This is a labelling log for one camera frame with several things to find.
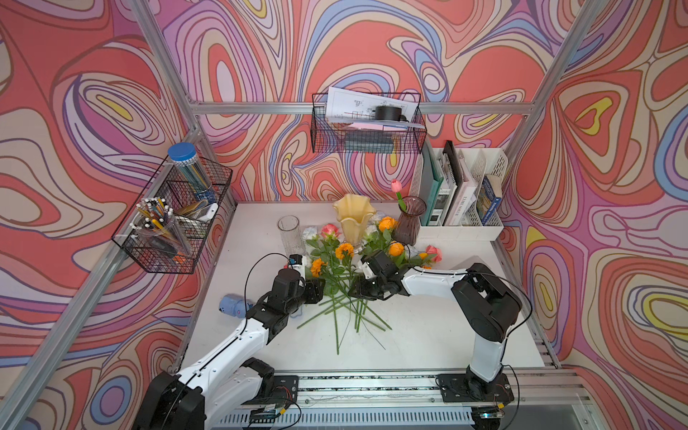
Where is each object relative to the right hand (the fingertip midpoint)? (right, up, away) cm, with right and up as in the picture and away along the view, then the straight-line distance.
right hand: (353, 300), depth 90 cm
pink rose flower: (-9, +24, +14) cm, 30 cm away
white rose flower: (-17, +23, +11) cm, 31 cm away
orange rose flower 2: (+14, +27, +14) cm, 33 cm away
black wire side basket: (-45, +30, -16) cm, 57 cm away
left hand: (-11, +8, -7) cm, 15 cm away
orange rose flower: (+16, +17, +9) cm, 25 cm away
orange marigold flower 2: (-3, +16, +9) cm, 18 cm away
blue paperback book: (+52, +34, +11) cm, 63 cm away
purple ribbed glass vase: (+20, +26, +4) cm, 33 cm away
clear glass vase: (-21, +22, -1) cm, 31 cm away
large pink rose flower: (+30, +17, +8) cm, 35 cm away
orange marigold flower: (-13, +11, +1) cm, 17 cm away
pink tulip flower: (+13, +38, -6) cm, 41 cm away
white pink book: (+37, +36, -1) cm, 52 cm away
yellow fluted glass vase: (0, +31, +5) cm, 32 cm away
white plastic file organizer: (+56, +51, +16) cm, 78 cm away
